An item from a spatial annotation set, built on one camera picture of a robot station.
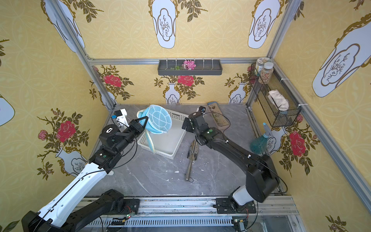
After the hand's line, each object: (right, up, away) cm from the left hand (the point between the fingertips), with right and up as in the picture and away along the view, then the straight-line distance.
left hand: (143, 116), depth 70 cm
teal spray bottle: (+71, -20, +30) cm, 80 cm away
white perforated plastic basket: (+7, -19, +30) cm, 36 cm away
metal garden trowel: (+25, -25, +23) cm, 42 cm away
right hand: (+25, -2, +15) cm, 30 cm away
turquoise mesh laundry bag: (+7, -2, +6) cm, 10 cm away
